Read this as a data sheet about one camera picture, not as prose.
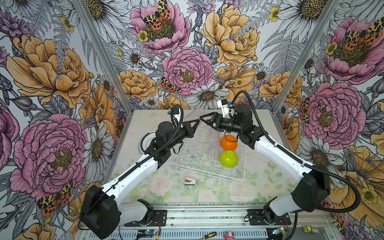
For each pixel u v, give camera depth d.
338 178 0.40
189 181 0.85
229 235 0.66
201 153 0.96
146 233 0.71
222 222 0.74
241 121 0.59
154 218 0.73
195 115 0.74
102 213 0.40
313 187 0.42
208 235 0.70
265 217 0.68
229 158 0.87
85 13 0.73
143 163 0.51
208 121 0.65
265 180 0.88
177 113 0.65
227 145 0.97
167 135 0.55
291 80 1.03
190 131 0.63
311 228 0.69
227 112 0.69
